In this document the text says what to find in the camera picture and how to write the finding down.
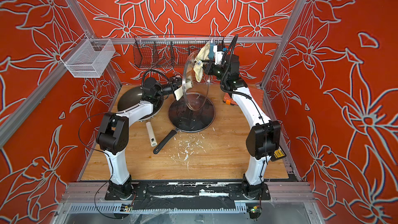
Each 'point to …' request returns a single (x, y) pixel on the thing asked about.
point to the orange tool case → (228, 100)
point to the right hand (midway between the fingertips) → (197, 60)
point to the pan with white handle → (134, 95)
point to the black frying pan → (175, 131)
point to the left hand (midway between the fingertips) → (189, 83)
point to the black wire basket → (169, 51)
